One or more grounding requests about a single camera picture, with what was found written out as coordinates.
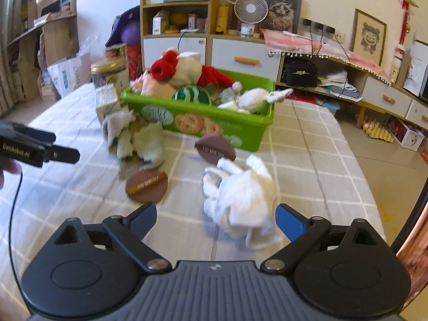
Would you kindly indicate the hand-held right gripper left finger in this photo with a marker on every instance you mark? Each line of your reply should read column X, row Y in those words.
column 143, row 217

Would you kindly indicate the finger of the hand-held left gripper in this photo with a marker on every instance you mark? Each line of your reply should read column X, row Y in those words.
column 63, row 155

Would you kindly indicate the pink plush toy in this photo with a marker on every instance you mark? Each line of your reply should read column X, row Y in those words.
column 150, row 87

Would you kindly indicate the plush doll with blue bonnet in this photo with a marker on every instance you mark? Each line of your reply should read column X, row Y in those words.
column 227, row 95

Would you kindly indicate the white cardboard box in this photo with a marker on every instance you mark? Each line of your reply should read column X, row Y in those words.
column 68, row 75

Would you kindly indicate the cream plush toy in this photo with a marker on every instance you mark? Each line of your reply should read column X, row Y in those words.
column 254, row 100

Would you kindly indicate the framed cartoon picture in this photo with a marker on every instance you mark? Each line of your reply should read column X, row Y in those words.
column 369, row 36

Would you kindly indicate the grey checked tablecloth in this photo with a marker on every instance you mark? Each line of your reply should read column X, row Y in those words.
column 317, row 160

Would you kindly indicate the row of yellow bottles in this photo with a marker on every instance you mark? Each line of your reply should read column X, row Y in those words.
column 378, row 132

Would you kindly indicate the person's left hand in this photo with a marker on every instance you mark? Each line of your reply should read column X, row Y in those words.
column 10, row 168

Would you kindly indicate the wooden side shelf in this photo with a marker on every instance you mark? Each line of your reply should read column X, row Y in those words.
column 43, row 33

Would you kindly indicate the white desk fan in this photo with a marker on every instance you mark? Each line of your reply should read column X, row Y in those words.
column 250, row 8

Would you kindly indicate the pink cloth with tassels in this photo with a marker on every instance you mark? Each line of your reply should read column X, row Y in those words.
column 301, row 43

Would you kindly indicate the white bottle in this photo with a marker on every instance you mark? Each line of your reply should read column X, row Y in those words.
column 398, row 63

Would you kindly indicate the milk carton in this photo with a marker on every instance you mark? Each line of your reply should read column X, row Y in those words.
column 107, row 102

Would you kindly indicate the wooden shelf cabinet with drawers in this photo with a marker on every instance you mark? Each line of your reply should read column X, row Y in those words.
column 200, row 50

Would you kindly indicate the red and white plush toy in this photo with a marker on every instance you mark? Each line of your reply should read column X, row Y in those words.
column 187, row 68

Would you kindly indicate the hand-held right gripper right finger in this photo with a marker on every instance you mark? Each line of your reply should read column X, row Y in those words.
column 291, row 220

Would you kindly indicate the white appliance box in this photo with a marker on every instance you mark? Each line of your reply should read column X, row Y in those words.
column 416, row 67

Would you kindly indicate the glass jar with gold lid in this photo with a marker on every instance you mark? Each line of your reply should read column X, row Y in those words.
column 107, row 73

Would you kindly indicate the brown round coaster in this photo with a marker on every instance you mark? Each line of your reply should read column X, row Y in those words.
column 147, row 185
column 215, row 148

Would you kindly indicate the watermelon plush toy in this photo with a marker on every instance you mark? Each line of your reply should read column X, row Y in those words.
column 192, row 95

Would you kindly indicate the tin can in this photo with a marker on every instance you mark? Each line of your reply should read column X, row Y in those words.
column 116, row 52

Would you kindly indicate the low wooden cabinet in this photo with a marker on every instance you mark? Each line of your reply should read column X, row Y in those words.
column 384, row 98

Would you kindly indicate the red bag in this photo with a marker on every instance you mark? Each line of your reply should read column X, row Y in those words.
column 133, row 62

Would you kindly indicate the framed cat picture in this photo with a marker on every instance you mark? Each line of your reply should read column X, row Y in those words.
column 281, row 11

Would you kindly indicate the green plastic bin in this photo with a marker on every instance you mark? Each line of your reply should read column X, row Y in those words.
column 200, row 123

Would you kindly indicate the black case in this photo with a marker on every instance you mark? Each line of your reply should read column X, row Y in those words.
column 299, row 72

